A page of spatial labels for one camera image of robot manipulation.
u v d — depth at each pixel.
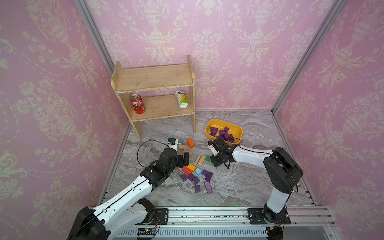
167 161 0.60
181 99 0.92
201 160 0.92
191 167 0.90
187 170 0.89
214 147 0.78
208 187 0.83
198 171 0.87
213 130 1.06
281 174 0.47
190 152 0.96
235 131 1.04
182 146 1.00
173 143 0.70
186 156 0.73
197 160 0.92
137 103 0.84
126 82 0.75
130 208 0.59
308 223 0.75
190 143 1.00
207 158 0.94
